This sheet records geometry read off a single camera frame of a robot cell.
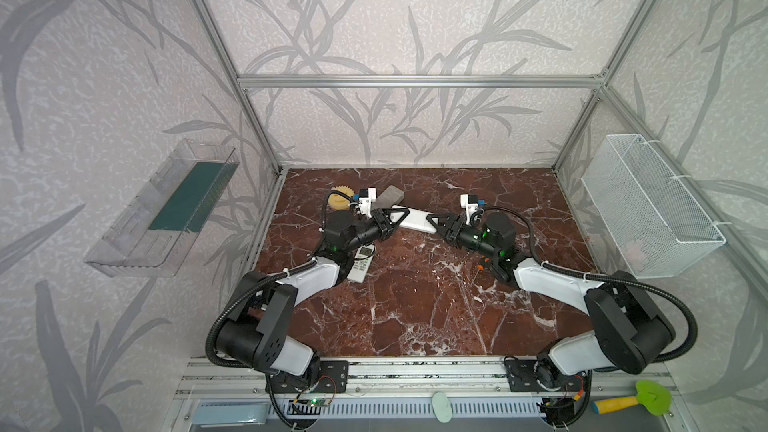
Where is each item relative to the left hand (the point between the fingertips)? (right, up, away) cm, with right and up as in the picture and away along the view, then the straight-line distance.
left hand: (412, 208), depth 77 cm
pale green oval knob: (+7, -46, -8) cm, 47 cm away
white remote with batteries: (+1, -3, 0) cm, 3 cm away
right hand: (+5, -2, +3) cm, 6 cm away
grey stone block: (-7, +3, +32) cm, 32 cm away
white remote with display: (-16, -18, +16) cm, 29 cm away
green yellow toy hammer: (+56, -43, -7) cm, 71 cm away
